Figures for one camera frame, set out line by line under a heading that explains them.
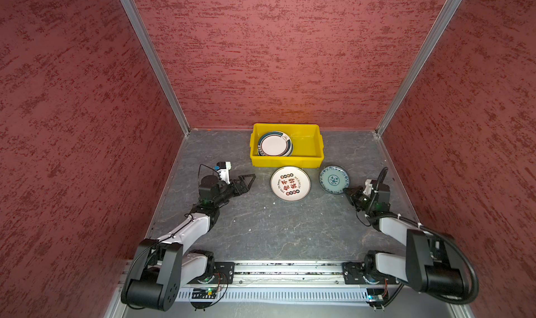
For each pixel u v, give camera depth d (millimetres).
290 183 983
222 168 771
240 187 741
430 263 421
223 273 728
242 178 749
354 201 812
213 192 678
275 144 1067
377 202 697
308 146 1122
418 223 500
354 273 741
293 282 738
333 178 942
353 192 812
